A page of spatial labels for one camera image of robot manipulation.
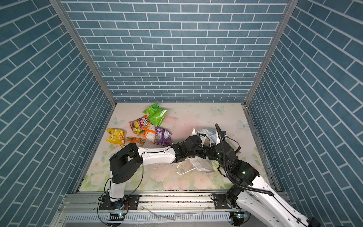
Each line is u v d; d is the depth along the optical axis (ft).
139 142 3.13
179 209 2.41
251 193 1.57
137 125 3.35
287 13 2.38
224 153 1.65
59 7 2.28
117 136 3.11
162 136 3.13
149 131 3.19
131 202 2.44
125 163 1.67
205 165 2.60
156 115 3.39
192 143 2.14
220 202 2.41
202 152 2.44
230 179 1.63
